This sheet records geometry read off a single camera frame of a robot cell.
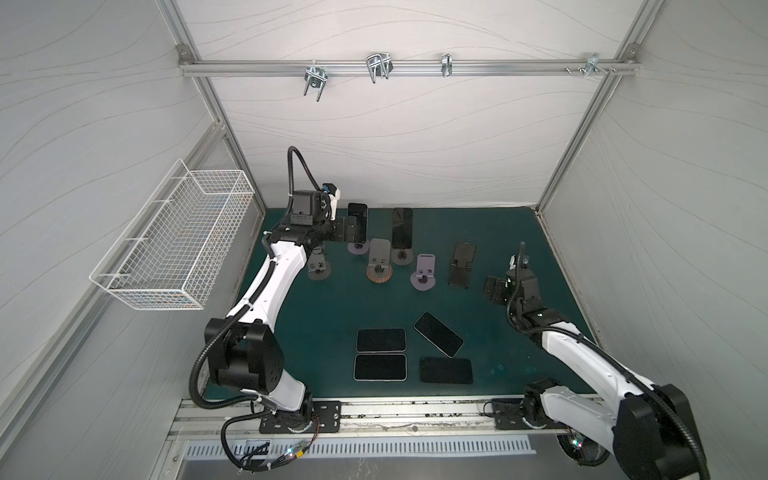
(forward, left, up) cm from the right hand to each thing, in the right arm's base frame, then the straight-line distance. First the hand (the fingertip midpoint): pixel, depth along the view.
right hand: (509, 275), depth 87 cm
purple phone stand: (+4, +25, -10) cm, 27 cm away
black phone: (-25, +17, -11) cm, 32 cm away
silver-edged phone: (-14, +20, -13) cm, 28 cm away
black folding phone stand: (+8, +12, -8) cm, 17 cm away
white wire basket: (-11, +85, +20) cm, 88 cm away
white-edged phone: (-25, +37, -11) cm, 46 cm away
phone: (+20, +47, +5) cm, 51 cm away
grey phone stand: (+3, +60, -6) cm, 60 cm away
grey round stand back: (+14, +33, -12) cm, 38 cm away
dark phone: (+16, +32, +1) cm, 36 cm away
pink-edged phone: (-17, +37, -11) cm, 43 cm away
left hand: (+8, +48, +14) cm, 50 cm away
